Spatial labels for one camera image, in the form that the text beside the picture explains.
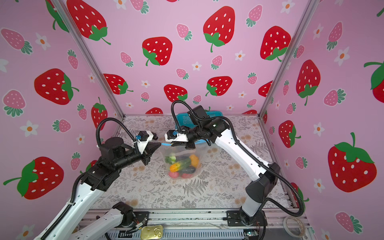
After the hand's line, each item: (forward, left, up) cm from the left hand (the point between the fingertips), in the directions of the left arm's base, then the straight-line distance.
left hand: (158, 142), depth 66 cm
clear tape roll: (-27, -66, -33) cm, 79 cm away
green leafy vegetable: (0, -3, -16) cm, 17 cm away
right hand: (+2, -6, -1) cm, 7 cm away
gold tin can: (-31, +3, -28) cm, 42 cm away
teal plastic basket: (+39, -6, -26) cm, 48 cm away
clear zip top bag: (0, -9, -19) cm, 21 cm away
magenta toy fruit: (-4, -4, -27) cm, 28 cm away
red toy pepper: (-4, -11, -28) cm, 30 cm away
